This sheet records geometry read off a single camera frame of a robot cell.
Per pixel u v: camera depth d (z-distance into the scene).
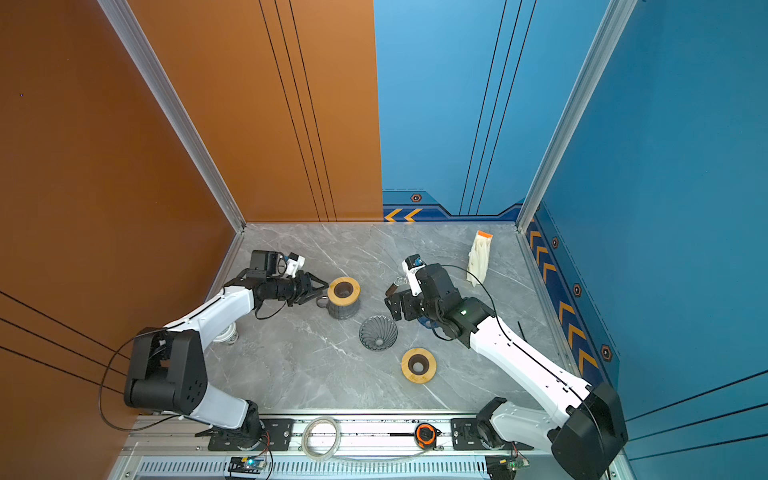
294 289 0.77
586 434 0.38
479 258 1.01
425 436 0.71
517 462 0.69
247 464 0.71
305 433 0.73
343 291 0.91
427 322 0.92
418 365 0.85
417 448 0.73
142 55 0.76
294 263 0.84
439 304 0.56
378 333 0.88
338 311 0.91
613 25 0.71
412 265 0.67
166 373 0.44
